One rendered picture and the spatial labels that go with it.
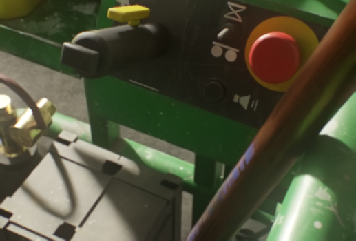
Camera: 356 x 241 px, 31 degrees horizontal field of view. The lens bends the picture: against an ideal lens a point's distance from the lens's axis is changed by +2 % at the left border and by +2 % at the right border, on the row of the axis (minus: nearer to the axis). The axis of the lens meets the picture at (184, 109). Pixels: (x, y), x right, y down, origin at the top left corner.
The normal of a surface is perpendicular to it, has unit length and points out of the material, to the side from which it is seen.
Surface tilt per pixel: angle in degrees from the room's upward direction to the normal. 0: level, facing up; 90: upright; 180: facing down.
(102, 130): 90
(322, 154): 27
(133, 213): 0
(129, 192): 0
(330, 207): 9
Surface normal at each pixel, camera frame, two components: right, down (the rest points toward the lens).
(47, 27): 0.02, -0.67
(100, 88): -0.43, 0.66
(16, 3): 0.42, 0.68
